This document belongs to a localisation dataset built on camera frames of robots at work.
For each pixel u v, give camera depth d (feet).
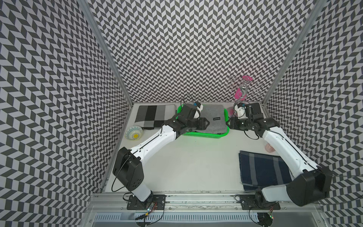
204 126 2.35
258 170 2.72
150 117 3.55
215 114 3.23
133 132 3.23
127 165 1.40
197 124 2.30
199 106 2.37
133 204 2.32
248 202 2.38
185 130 1.93
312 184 1.28
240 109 2.36
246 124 2.15
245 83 2.88
